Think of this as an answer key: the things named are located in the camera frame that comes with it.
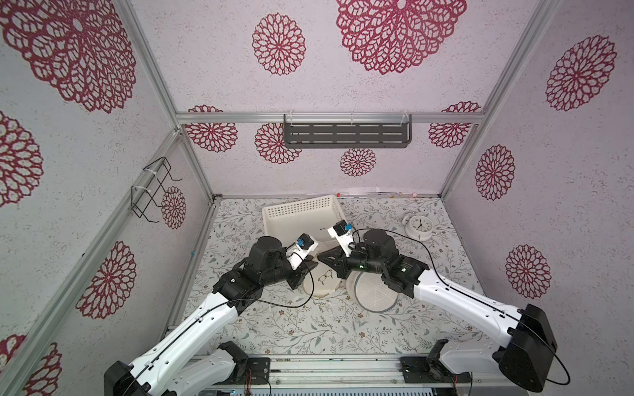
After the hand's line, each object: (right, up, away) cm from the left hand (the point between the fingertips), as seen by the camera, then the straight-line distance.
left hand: (311, 261), depth 72 cm
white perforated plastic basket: (-11, +12, +37) cm, 41 cm away
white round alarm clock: (+45, +9, +31) cm, 55 cm away
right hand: (+4, +2, 0) cm, 4 cm away
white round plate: (+5, -7, +4) cm, 9 cm away
